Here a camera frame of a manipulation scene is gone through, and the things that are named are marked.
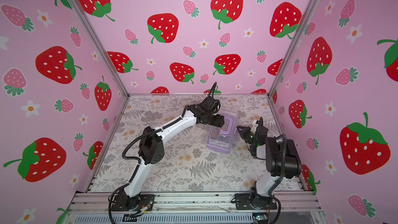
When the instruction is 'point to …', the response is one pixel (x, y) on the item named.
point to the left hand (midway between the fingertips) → (221, 122)
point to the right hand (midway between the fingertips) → (236, 126)
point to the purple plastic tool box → (222, 139)
